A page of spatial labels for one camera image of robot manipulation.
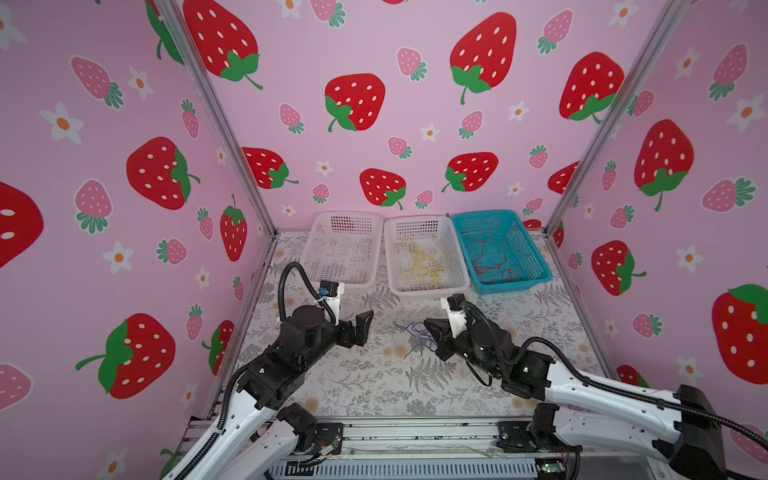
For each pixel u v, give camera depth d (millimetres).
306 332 489
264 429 604
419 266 1087
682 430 409
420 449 731
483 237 1170
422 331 729
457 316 621
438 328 660
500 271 1074
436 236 1153
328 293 584
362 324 618
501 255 1143
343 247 1145
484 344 535
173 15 680
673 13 688
